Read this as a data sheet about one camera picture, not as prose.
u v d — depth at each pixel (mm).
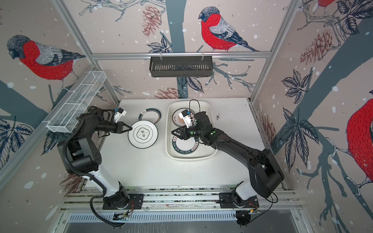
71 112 729
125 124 830
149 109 1134
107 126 749
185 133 686
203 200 756
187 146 924
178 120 1064
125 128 837
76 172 444
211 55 905
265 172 427
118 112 812
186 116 710
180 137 703
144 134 879
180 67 1068
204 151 900
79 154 493
